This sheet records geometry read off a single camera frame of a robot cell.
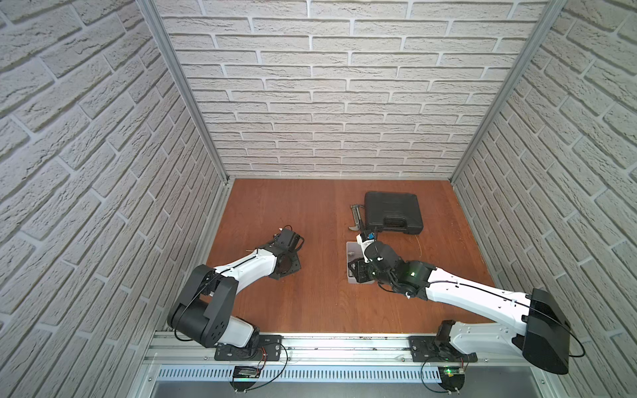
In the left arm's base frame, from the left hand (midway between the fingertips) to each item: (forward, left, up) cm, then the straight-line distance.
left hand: (296, 262), depth 91 cm
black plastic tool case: (+20, -38, +6) cm, 43 cm away
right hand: (-6, -20, +11) cm, 24 cm away
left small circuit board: (-35, +13, -3) cm, 37 cm away
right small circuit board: (-36, -48, -1) cm, 60 cm away
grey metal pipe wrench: (+21, -25, +1) cm, 32 cm away
